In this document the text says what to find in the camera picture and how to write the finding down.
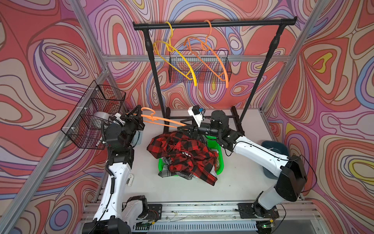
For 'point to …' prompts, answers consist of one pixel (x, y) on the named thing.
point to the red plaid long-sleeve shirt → (183, 154)
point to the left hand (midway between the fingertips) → (144, 105)
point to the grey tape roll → (102, 114)
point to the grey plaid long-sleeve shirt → (166, 161)
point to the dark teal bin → (279, 147)
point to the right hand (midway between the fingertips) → (180, 128)
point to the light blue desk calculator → (137, 140)
